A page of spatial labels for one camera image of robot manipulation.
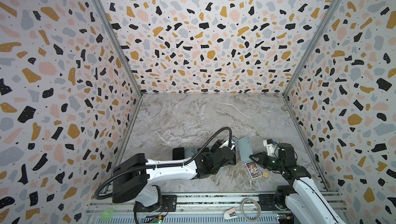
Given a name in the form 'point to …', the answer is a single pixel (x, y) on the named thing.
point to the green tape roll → (107, 214)
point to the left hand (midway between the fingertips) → (229, 143)
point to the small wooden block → (265, 174)
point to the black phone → (235, 139)
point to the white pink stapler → (230, 214)
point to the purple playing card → (253, 170)
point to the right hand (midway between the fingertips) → (249, 155)
